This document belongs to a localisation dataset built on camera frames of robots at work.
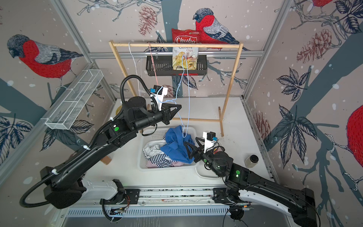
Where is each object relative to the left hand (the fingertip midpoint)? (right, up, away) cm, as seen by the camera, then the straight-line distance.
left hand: (182, 104), depth 57 cm
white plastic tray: (+12, -38, +23) cm, 46 cm away
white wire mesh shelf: (-55, +2, +14) cm, 57 cm away
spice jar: (+38, -31, +20) cm, 54 cm away
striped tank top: (-18, -27, +24) cm, 41 cm away
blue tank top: (-5, -24, +22) cm, 33 cm away
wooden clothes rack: (+28, -10, +47) cm, 55 cm away
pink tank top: (-20, -34, +23) cm, 46 cm away
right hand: (+3, -17, +10) cm, 20 cm away
